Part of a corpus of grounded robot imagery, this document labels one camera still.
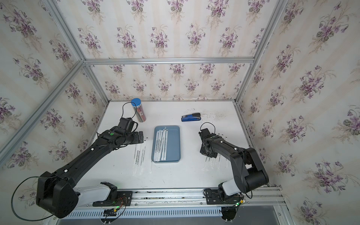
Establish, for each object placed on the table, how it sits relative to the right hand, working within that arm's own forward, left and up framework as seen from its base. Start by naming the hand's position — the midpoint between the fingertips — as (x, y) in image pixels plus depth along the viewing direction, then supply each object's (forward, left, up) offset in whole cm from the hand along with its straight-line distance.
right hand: (208, 153), depth 91 cm
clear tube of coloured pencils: (+25, +49, +13) cm, 56 cm away
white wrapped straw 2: (-8, +3, 0) cm, 8 cm away
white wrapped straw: (-4, +42, +2) cm, 43 cm away
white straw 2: (+4, +33, +2) cm, 33 cm away
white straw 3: (+16, +29, +1) cm, 33 cm away
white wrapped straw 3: (-4, -6, +1) cm, 7 cm away
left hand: (+3, +44, +14) cm, 46 cm away
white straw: (+4, +35, +2) cm, 35 cm away
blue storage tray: (0, +23, -1) cm, 23 cm away
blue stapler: (+27, +9, +5) cm, 29 cm away
